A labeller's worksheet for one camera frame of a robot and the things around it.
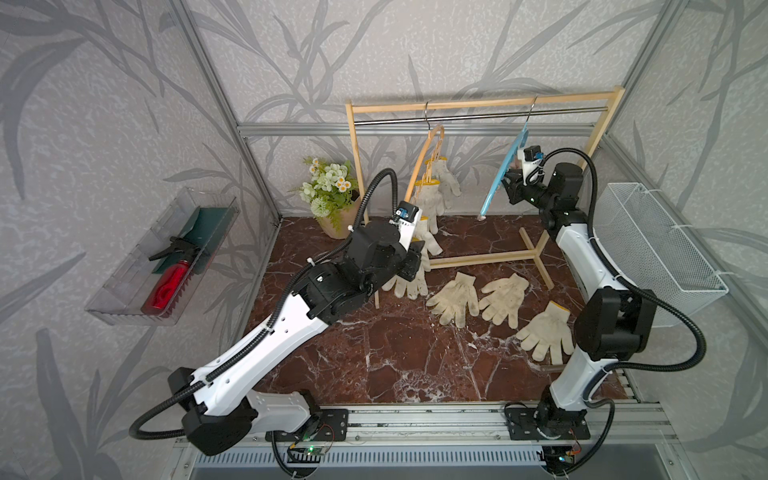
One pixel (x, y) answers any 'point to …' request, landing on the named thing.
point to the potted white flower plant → (333, 196)
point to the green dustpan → (197, 243)
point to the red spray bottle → (167, 283)
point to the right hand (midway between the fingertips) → (502, 170)
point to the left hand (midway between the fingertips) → (419, 241)
